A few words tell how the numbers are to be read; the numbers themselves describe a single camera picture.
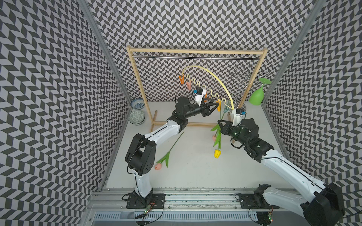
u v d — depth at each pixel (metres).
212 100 0.75
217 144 0.73
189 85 0.78
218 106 0.71
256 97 0.88
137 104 1.16
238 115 0.67
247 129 0.55
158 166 0.83
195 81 0.74
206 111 0.69
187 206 0.72
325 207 0.38
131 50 0.61
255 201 0.67
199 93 0.67
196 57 0.65
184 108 0.65
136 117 1.05
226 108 0.68
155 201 0.72
